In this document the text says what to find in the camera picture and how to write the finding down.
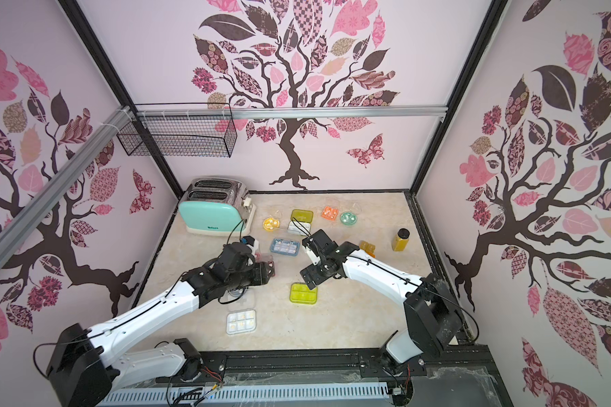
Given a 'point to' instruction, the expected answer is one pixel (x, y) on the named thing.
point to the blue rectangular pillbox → (286, 247)
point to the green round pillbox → (350, 218)
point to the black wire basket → (207, 130)
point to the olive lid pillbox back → (303, 220)
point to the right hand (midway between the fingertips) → (317, 269)
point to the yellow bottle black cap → (401, 240)
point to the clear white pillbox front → (242, 315)
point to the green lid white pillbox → (300, 293)
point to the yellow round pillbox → (272, 224)
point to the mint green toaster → (218, 207)
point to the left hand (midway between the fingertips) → (269, 276)
